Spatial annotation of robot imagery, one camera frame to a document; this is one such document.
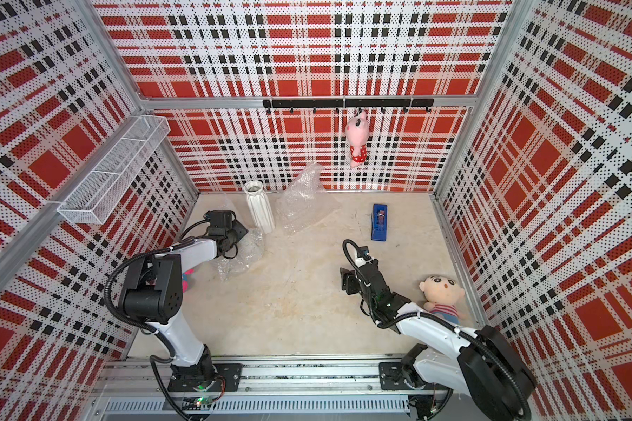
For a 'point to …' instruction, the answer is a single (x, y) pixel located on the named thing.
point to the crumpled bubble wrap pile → (305, 201)
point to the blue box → (379, 223)
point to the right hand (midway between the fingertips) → (354, 267)
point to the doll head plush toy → (441, 296)
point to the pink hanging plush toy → (356, 131)
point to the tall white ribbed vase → (260, 206)
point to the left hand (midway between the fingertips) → (243, 228)
